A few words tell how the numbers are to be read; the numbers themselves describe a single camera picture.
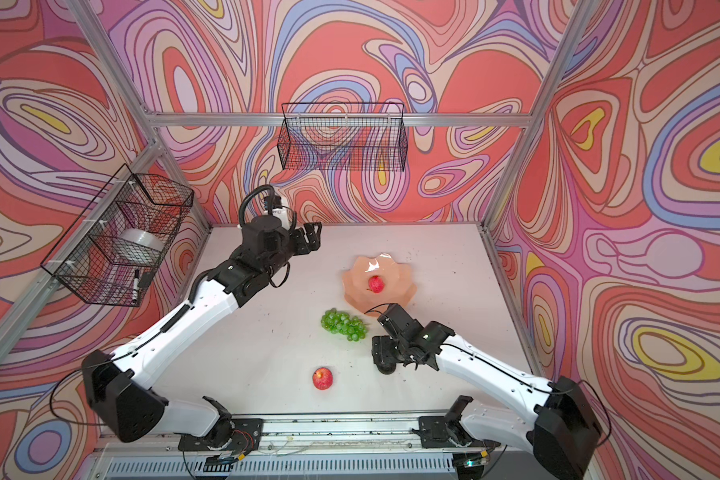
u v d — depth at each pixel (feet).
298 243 2.15
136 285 2.36
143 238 2.41
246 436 2.36
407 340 1.95
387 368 2.63
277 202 2.12
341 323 2.85
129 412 1.28
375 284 3.14
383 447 2.37
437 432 2.42
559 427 1.27
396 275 3.31
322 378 2.57
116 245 2.28
